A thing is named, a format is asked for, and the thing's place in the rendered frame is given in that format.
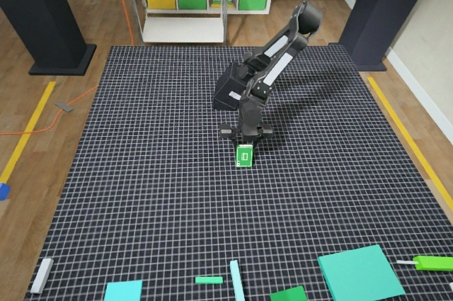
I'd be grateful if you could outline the turquoise flat square tile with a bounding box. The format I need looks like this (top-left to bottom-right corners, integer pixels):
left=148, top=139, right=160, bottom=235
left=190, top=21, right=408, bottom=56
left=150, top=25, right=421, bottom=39
left=317, top=245, right=405, bottom=301

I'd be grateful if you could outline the light blue rectangular block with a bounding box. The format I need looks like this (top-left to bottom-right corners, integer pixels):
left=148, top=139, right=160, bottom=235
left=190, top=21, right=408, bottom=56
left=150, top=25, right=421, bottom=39
left=230, top=261, right=244, bottom=301

